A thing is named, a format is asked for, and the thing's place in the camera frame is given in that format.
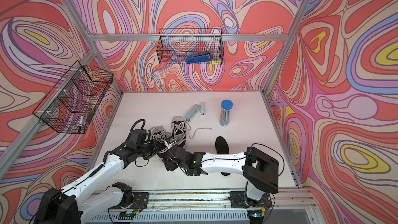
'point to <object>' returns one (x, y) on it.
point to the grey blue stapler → (194, 111)
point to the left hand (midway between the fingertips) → (164, 147)
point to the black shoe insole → (222, 145)
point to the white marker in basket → (81, 123)
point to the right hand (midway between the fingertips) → (170, 160)
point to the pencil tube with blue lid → (226, 105)
